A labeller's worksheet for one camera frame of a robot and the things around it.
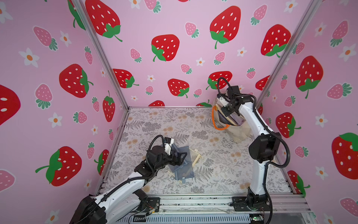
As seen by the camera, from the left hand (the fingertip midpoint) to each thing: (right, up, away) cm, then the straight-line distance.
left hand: (182, 152), depth 79 cm
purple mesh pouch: (+33, +19, +11) cm, 40 cm away
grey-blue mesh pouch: (+1, -13, +7) cm, 15 cm away
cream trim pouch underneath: (+9, -9, +11) cm, 16 cm away
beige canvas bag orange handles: (+38, +10, +13) cm, 42 cm away
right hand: (+29, +26, +13) cm, 41 cm away
